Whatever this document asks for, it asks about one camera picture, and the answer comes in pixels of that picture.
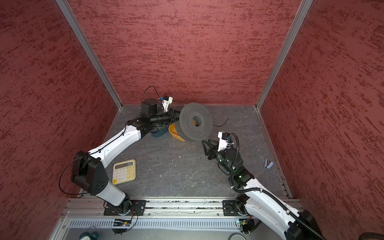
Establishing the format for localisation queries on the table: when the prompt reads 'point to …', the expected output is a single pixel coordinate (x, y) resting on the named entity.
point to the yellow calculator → (124, 171)
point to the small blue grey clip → (269, 166)
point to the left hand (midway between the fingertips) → (185, 117)
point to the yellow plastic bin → (172, 130)
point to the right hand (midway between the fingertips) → (203, 143)
